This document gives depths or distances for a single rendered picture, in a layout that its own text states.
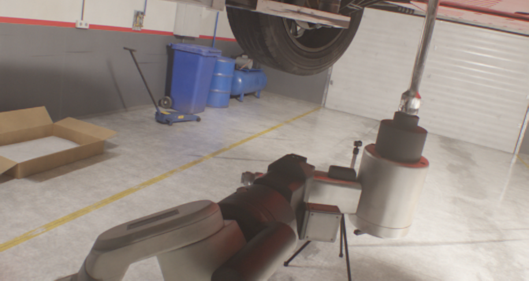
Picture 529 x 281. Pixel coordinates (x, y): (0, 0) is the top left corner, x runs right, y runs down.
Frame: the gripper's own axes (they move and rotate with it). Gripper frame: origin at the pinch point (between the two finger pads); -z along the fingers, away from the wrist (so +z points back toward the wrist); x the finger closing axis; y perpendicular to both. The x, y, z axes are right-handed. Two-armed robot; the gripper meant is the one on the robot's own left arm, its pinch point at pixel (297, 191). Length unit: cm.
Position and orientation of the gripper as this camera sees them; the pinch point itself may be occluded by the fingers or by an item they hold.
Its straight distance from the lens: 55.7
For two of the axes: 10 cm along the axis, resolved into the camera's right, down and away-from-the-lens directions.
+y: 8.8, 2.6, -3.9
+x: -1.6, 9.5, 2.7
